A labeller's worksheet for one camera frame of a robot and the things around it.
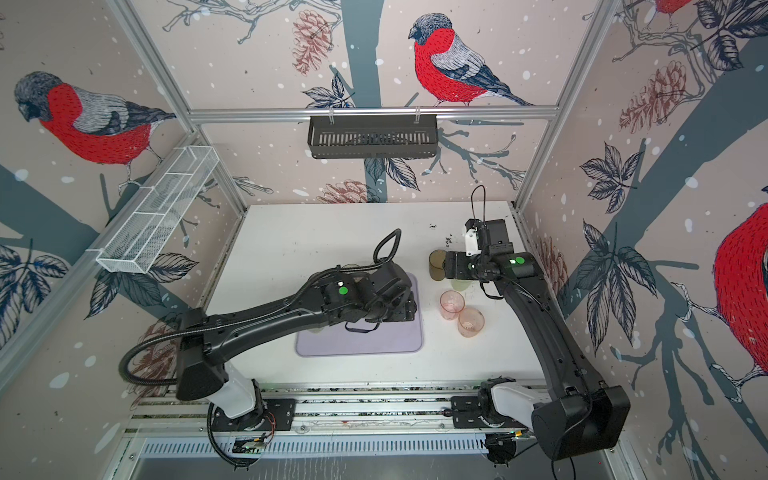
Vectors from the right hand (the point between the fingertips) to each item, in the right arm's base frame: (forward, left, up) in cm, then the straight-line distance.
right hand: (455, 266), depth 78 cm
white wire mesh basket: (-1, +79, +13) cm, 80 cm away
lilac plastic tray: (-12, +19, -22) cm, 31 cm away
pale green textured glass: (+7, -5, -20) cm, 22 cm away
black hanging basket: (+50, +38, +9) cm, 64 cm away
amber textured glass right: (+9, +4, -12) cm, 16 cm away
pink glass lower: (-6, -7, -22) cm, 23 cm away
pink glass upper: (-1, -1, -20) cm, 20 cm away
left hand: (-13, +12, -1) cm, 18 cm away
